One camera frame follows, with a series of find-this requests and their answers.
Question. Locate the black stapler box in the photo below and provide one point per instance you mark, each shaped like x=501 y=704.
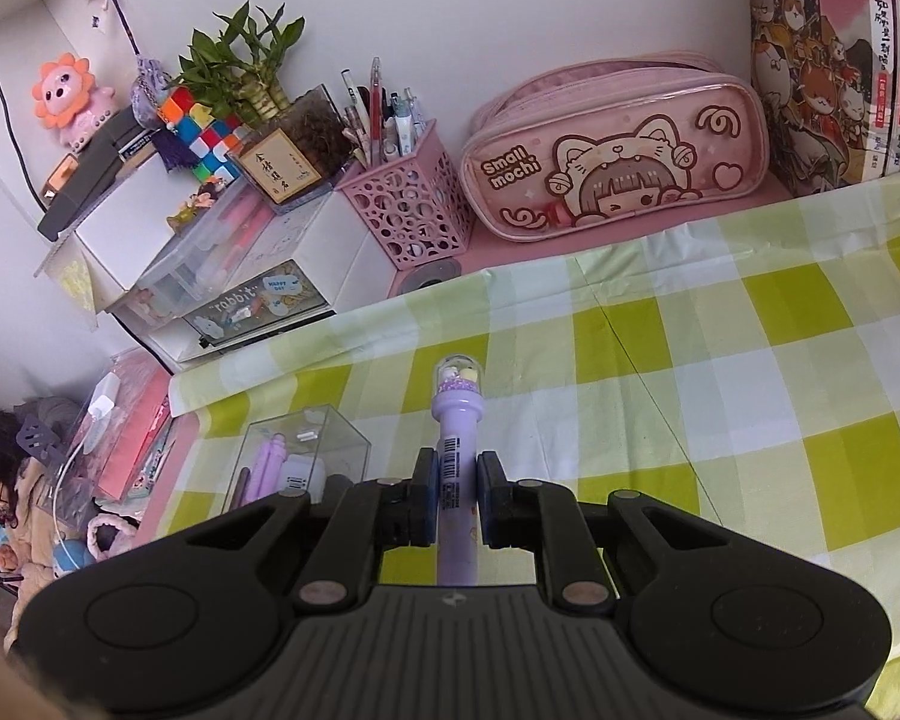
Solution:
x=121 y=137

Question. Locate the dark-haired doll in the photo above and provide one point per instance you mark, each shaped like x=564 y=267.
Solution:
x=28 y=531

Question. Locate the pink lion figurine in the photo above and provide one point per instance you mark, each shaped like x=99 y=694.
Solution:
x=68 y=100

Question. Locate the white drawer organizer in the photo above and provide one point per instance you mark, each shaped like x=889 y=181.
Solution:
x=242 y=272

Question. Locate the colourful rubik's cube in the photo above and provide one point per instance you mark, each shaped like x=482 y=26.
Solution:
x=211 y=140

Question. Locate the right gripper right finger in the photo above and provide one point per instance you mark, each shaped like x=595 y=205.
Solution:
x=564 y=536

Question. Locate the purple hanging charm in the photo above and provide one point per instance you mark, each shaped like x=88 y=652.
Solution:
x=152 y=84

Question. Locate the clear plastic organizer box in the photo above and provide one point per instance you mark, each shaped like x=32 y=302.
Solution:
x=307 y=450

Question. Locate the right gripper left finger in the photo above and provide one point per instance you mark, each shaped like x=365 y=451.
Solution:
x=370 y=518

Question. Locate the bamboo plant in pot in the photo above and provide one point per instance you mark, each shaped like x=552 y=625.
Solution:
x=295 y=149

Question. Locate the pink cartoon pencil case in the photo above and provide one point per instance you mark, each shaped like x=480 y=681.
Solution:
x=608 y=140

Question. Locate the white charger plug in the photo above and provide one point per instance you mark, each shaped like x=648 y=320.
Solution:
x=103 y=398

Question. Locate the pink perforated pen holder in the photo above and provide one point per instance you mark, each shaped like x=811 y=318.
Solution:
x=414 y=206

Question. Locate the purple dome-top pen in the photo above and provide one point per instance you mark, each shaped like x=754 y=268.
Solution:
x=458 y=407

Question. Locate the lilac mechanical pencil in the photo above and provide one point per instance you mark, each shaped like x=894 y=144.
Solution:
x=263 y=476

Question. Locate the green checked tablecloth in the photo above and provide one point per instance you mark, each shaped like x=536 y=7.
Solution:
x=744 y=367

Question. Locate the pink boxed book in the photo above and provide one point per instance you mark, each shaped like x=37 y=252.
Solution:
x=824 y=70

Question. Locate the clear case pink book stack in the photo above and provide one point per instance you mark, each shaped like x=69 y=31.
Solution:
x=111 y=452

